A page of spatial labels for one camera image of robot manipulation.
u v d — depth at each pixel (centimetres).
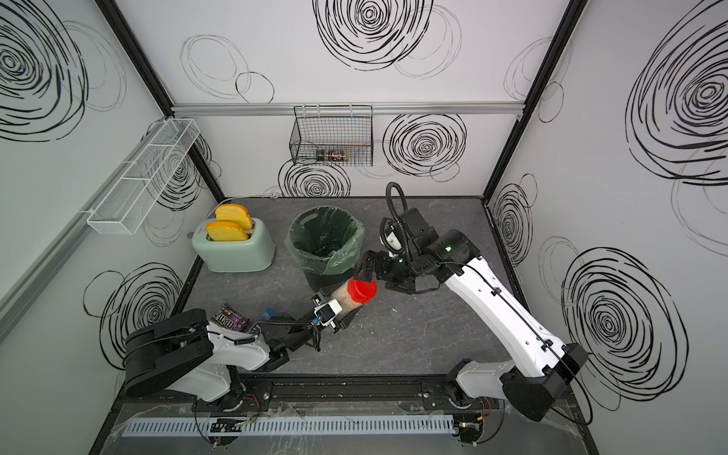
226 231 84
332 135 99
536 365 38
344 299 67
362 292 63
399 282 59
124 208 72
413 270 49
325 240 91
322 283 95
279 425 71
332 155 89
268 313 88
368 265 58
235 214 87
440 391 74
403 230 50
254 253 91
